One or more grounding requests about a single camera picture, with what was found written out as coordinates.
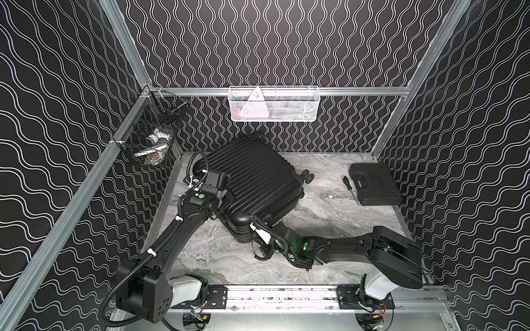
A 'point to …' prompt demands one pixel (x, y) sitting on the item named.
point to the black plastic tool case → (375, 183)
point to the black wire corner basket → (161, 112)
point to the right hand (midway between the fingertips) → (253, 237)
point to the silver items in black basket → (156, 143)
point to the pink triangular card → (256, 106)
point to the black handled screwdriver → (345, 179)
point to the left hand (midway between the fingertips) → (218, 187)
